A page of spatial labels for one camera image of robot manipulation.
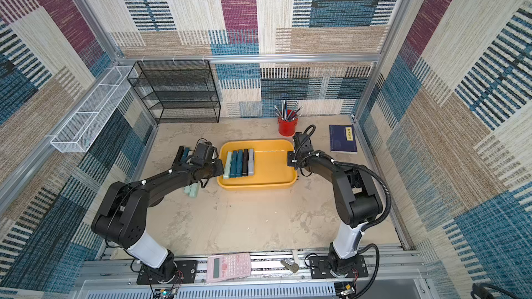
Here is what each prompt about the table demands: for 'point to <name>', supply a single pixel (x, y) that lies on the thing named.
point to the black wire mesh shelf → (177, 91)
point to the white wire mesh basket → (84, 130)
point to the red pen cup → (287, 128)
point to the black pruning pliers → (245, 162)
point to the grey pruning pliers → (251, 162)
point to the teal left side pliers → (185, 154)
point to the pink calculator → (228, 266)
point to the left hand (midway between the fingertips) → (222, 166)
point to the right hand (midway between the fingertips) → (296, 159)
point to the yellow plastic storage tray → (271, 169)
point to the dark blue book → (342, 138)
